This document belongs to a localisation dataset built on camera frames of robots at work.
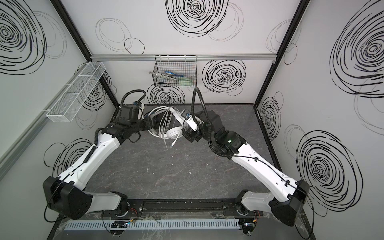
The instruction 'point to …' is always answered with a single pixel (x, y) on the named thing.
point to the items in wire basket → (176, 79)
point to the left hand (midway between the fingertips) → (152, 120)
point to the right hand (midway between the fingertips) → (189, 119)
